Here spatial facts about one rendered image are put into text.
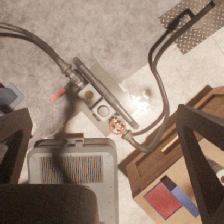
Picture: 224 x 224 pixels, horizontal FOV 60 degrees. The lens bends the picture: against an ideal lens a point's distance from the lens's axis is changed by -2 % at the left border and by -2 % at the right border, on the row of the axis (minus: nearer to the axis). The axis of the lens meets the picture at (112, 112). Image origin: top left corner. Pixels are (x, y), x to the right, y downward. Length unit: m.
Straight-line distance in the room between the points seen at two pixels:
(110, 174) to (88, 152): 0.17
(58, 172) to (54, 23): 0.95
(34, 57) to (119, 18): 0.62
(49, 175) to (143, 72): 0.87
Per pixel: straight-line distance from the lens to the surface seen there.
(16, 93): 1.46
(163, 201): 1.02
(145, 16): 1.44
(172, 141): 1.11
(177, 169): 0.97
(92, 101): 0.87
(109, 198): 1.22
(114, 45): 1.37
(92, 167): 1.15
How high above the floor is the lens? 1.33
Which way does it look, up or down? 85 degrees down
